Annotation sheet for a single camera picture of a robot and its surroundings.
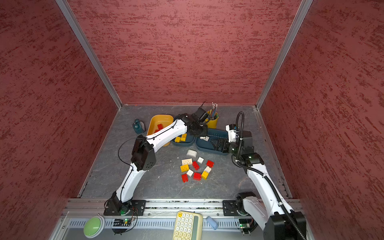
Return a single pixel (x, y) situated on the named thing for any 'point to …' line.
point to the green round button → (94, 226)
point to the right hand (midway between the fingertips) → (215, 143)
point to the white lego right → (207, 169)
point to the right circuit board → (246, 223)
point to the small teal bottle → (138, 126)
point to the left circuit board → (122, 222)
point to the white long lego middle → (187, 161)
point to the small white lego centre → (190, 172)
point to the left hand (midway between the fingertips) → (204, 136)
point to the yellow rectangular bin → (165, 120)
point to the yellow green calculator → (188, 226)
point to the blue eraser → (212, 222)
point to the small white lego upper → (200, 160)
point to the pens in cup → (214, 108)
